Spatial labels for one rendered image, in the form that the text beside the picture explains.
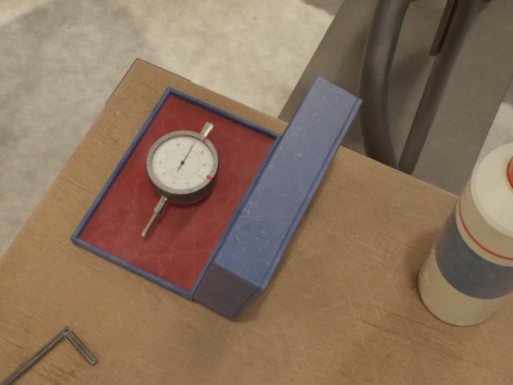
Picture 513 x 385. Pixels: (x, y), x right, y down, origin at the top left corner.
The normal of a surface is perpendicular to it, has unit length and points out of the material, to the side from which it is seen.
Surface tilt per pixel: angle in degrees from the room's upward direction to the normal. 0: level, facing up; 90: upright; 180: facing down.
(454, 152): 0
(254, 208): 13
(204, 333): 0
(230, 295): 90
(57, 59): 0
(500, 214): 42
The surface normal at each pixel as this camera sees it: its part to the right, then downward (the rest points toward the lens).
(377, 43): -0.43, -0.02
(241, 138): 0.00, -0.43
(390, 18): 0.09, 0.04
